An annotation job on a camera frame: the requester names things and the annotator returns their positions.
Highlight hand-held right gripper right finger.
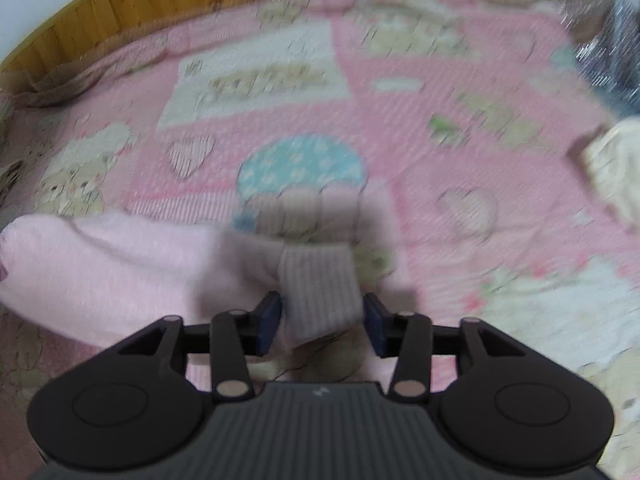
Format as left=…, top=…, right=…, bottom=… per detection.
left=364, top=294, right=526, bottom=402

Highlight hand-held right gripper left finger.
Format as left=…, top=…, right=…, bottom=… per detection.
left=120, top=292, right=283, bottom=402

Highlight pink bear printed blanket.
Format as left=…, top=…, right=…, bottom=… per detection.
left=0, top=0, right=640, bottom=480

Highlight bubble wrap sheet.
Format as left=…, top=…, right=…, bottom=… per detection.
left=560, top=0, right=640, bottom=116

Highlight light pink garment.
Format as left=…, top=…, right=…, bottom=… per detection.
left=0, top=185, right=416, bottom=391

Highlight cream pants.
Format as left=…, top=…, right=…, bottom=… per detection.
left=570, top=115, right=640, bottom=231

